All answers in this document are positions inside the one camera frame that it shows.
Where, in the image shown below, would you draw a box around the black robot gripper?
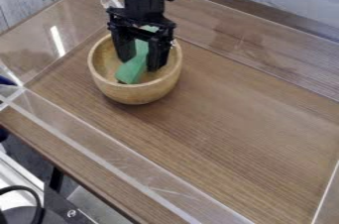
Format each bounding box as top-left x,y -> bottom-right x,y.
105,7 -> 176,71

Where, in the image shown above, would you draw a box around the green rectangular block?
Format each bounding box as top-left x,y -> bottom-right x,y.
113,24 -> 160,85

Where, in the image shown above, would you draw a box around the brown wooden bowl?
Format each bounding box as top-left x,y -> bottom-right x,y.
87,35 -> 183,105

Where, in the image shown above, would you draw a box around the clear acrylic tray walls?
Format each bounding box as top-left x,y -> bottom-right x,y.
0,0 -> 339,224

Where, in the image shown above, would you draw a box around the blue object at edge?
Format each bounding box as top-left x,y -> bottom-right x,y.
0,75 -> 16,86

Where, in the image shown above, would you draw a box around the black table leg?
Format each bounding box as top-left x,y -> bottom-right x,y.
49,168 -> 64,192

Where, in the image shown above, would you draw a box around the grey metal base plate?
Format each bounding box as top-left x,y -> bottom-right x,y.
43,186 -> 97,224

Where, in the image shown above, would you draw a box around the black cable loop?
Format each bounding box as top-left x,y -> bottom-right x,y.
0,185 -> 45,224

